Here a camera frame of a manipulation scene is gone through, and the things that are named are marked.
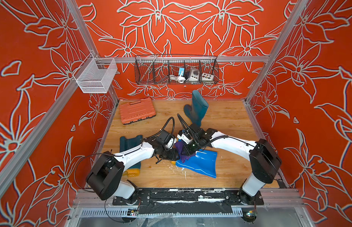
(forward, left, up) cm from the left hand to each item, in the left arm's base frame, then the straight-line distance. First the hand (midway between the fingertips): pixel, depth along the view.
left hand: (177, 156), depth 83 cm
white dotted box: (+48, -17, +25) cm, 56 cm away
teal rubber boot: (+30, -11, +7) cm, 33 cm away
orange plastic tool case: (+31, +37, +2) cm, 48 cm away
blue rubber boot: (0, -17, -4) cm, 17 cm away
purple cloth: (+4, -1, +6) cm, 7 cm away
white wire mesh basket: (+35, +57, +28) cm, 72 cm away
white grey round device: (+46, -9, +28) cm, 54 cm away
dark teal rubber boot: (+7, +35, -2) cm, 36 cm away
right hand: (0, -1, +4) cm, 4 cm away
